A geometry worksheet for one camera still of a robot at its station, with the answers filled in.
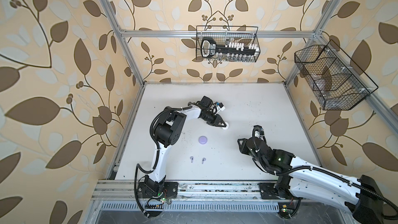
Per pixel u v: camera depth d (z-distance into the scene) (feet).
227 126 3.04
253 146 1.86
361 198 1.35
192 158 2.77
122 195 2.47
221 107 2.99
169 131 1.84
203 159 2.76
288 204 2.34
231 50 2.72
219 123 2.96
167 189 2.42
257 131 2.27
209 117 2.84
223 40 2.77
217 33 2.99
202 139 2.99
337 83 2.39
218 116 2.84
